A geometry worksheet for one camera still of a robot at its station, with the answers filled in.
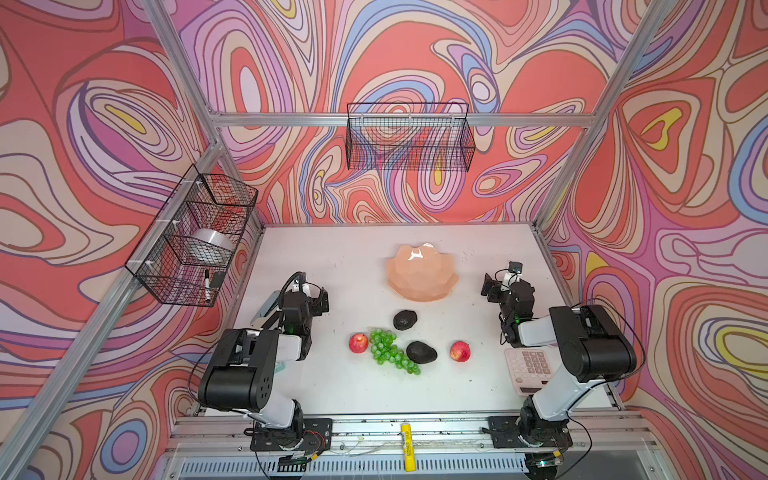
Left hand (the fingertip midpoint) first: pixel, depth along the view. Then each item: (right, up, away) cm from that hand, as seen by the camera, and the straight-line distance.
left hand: (310, 287), depth 94 cm
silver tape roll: (-18, +12, -24) cm, 32 cm away
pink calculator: (+64, -22, -12) cm, 69 cm away
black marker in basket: (-20, +3, -22) cm, 29 cm away
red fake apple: (+16, -15, -9) cm, 24 cm away
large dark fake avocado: (+34, -17, -12) cm, 40 cm away
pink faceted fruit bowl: (+37, +3, +13) cm, 39 cm away
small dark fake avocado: (+30, -9, -4) cm, 32 cm away
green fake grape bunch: (+24, -17, -10) cm, 31 cm away
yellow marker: (+30, -36, -24) cm, 52 cm away
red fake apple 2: (+45, -17, -11) cm, 49 cm away
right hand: (+62, +2, +3) cm, 62 cm away
